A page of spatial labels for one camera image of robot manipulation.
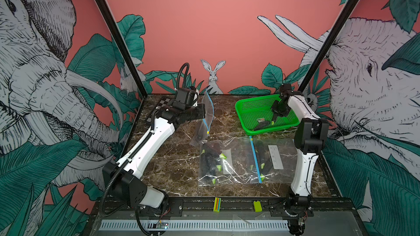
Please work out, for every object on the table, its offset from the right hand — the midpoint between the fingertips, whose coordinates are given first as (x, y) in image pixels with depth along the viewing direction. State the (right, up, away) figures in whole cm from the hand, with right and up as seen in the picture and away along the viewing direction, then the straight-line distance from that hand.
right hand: (274, 108), depth 101 cm
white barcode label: (-7, -8, +6) cm, 12 cm away
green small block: (-18, -47, -27) cm, 57 cm away
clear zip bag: (-31, -28, -17) cm, 45 cm away
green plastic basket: (-13, -2, +9) cm, 16 cm away
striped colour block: (-37, -44, -28) cm, 64 cm away
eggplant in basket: (-8, -11, 0) cm, 14 cm away
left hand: (-42, 0, -24) cm, 49 cm away
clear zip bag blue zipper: (-6, -28, -16) cm, 32 cm away
